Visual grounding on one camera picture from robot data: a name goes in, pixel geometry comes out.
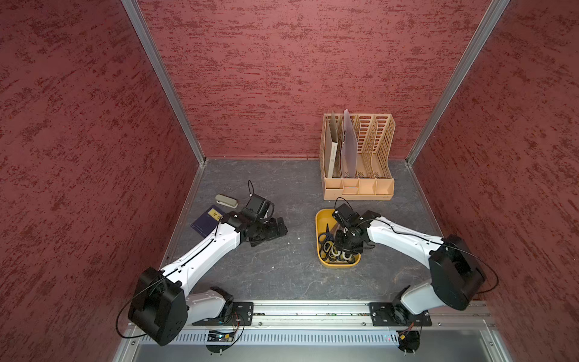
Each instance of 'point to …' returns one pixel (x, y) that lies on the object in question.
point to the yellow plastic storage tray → (324, 217)
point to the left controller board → (214, 335)
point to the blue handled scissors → (326, 237)
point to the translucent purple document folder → (349, 148)
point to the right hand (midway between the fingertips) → (339, 252)
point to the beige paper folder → (331, 144)
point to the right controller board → (408, 341)
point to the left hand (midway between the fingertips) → (276, 238)
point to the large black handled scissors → (334, 253)
